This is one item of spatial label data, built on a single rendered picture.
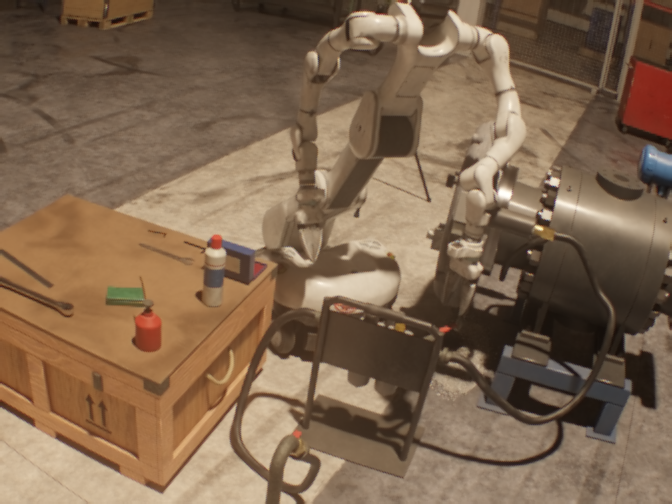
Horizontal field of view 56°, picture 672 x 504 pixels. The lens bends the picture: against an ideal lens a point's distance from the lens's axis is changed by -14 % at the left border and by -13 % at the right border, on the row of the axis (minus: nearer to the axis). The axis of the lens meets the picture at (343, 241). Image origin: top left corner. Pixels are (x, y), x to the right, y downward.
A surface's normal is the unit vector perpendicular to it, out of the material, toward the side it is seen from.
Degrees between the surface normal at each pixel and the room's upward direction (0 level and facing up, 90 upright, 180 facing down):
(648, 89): 90
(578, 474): 0
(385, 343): 90
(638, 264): 68
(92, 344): 0
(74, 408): 90
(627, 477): 0
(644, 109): 90
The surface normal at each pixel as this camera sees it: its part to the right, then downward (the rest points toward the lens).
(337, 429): 0.15, -0.89
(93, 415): -0.33, 0.37
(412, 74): 0.33, 0.83
